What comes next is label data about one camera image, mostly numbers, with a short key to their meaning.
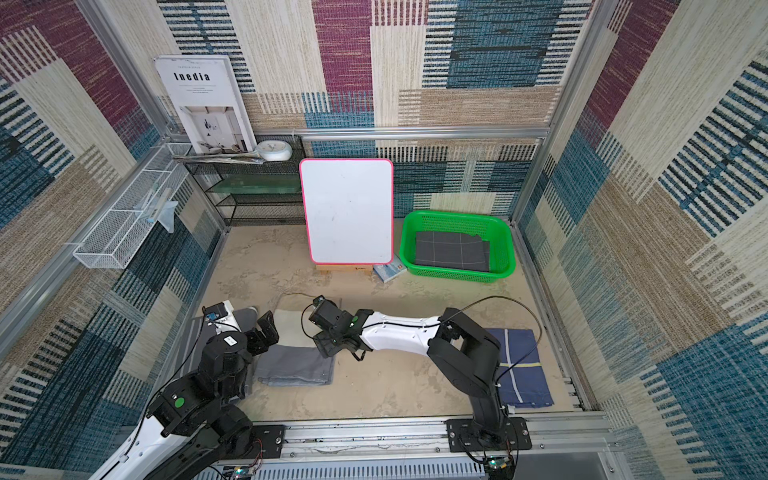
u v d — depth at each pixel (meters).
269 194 0.96
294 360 0.85
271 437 0.74
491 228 1.06
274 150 0.89
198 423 0.50
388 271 1.05
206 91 0.77
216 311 0.61
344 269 1.02
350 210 0.94
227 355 0.53
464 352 0.48
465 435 0.73
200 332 0.91
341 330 0.66
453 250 1.06
